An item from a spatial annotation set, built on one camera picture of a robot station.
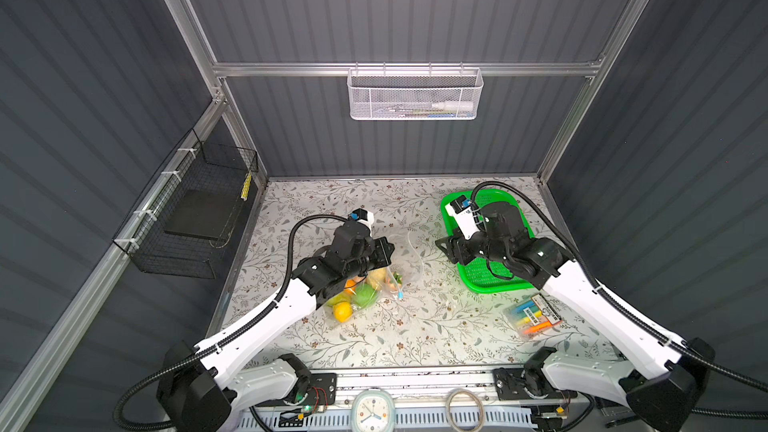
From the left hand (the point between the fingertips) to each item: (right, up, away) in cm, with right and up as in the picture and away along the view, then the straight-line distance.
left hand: (397, 246), depth 75 cm
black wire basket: (-51, +4, -4) cm, 52 cm away
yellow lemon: (-15, -19, +7) cm, 26 cm away
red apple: (0, -10, +8) cm, 13 cm away
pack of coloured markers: (+38, -21, +8) cm, 44 cm away
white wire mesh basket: (+9, +57, +49) cm, 76 cm away
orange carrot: (-14, -14, +15) cm, 25 cm away
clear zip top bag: (+3, -7, +22) cm, 23 cm away
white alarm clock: (-6, -38, -6) cm, 39 cm away
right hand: (+13, +2, -1) cm, 13 cm away
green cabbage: (-9, -15, +8) cm, 19 cm away
